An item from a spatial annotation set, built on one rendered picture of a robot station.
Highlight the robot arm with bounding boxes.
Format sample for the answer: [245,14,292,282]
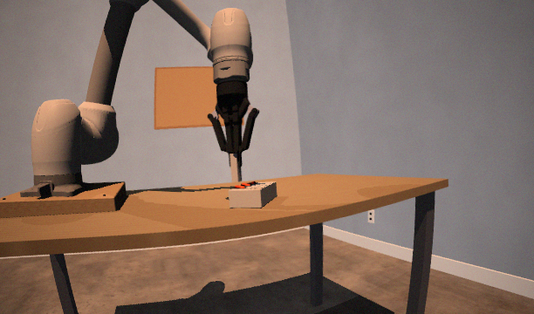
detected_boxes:
[20,0,253,197]

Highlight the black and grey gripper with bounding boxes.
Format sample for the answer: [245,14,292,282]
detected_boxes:
[208,80,259,182]

